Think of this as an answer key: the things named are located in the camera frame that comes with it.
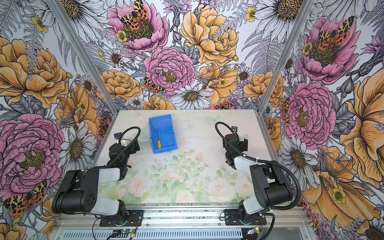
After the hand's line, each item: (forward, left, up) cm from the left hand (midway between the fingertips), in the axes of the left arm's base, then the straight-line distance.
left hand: (129, 143), depth 92 cm
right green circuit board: (-45, -65, -9) cm, 80 cm away
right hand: (0, -66, 0) cm, 66 cm away
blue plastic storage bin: (+18, -18, -5) cm, 26 cm away
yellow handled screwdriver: (+6, -16, -8) cm, 18 cm away
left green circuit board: (-43, -8, -9) cm, 45 cm away
